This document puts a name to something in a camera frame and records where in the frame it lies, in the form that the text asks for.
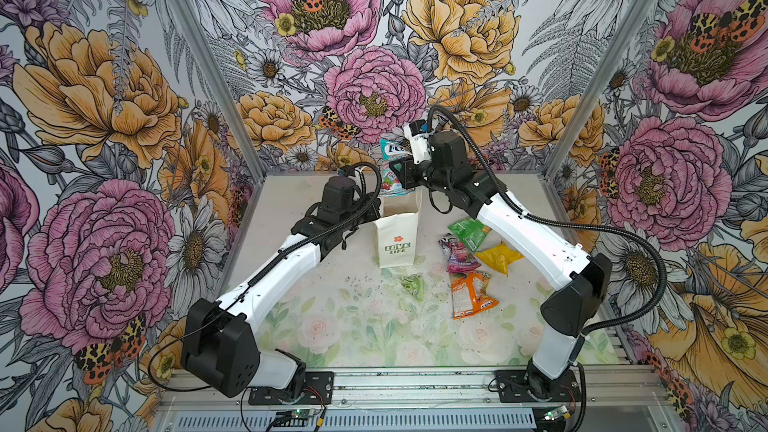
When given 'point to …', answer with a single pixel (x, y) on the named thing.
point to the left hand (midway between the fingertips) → (381, 209)
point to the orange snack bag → (469, 293)
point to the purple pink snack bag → (459, 257)
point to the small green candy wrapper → (415, 285)
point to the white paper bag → (397, 229)
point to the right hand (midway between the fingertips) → (395, 172)
